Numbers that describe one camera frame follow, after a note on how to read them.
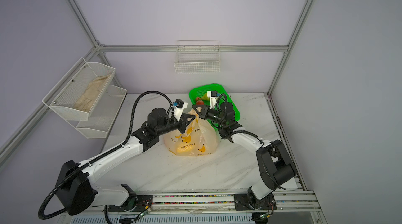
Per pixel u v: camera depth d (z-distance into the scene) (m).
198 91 1.15
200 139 0.85
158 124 0.58
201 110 0.74
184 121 0.65
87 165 0.43
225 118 0.64
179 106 0.64
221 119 0.66
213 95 0.73
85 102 0.75
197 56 0.95
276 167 0.45
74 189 0.40
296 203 0.75
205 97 1.14
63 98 0.68
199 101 1.10
